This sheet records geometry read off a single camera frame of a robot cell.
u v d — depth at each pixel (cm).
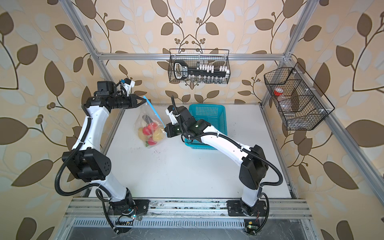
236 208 74
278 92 81
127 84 71
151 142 92
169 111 69
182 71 84
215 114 112
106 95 62
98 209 75
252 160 45
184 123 58
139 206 74
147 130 87
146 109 83
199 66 81
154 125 85
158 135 86
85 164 46
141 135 94
